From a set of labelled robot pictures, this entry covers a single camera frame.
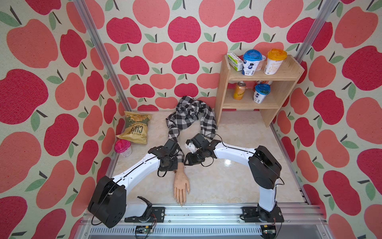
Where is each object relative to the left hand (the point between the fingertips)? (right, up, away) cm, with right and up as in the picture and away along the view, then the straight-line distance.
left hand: (174, 169), depth 84 cm
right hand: (+7, +1, +3) cm, 7 cm away
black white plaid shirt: (+7, +37, +24) cm, 45 cm away
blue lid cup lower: (+53, +46, +7) cm, 71 cm away
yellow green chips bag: (-29, +24, +17) cm, 41 cm away
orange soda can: (+40, +47, +10) cm, 63 cm away
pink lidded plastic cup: (-31, +12, +5) cm, 34 cm away
